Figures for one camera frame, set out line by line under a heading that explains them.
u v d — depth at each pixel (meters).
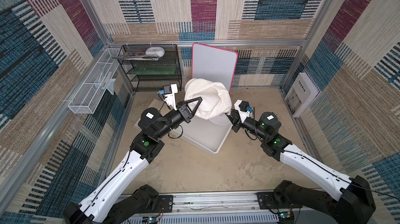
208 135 0.91
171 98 0.53
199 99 0.58
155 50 0.90
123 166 0.44
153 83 1.19
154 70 0.93
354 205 0.40
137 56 0.93
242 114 0.60
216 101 0.60
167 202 0.73
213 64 0.92
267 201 0.73
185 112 0.52
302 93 0.96
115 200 0.42
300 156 0.50
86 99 0.90
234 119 0.64
